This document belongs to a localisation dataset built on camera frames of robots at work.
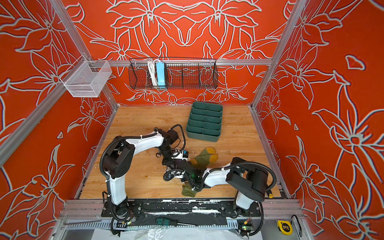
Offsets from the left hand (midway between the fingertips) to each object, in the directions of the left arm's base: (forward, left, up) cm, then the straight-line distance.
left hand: (174, 165), depth 87 cm
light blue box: (+43, +11, +34) cm, 56 cm away
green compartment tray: (+30, -18, +6) cm, 35 cm away
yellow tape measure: (-27, -55, +1) cm, 61 cm away
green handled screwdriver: (-28, +1, +1) cm, 28 cm away
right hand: (+1, -2, +1) cm, 3 cm away
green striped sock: (+6, -20, 0) cm, 21 cm away
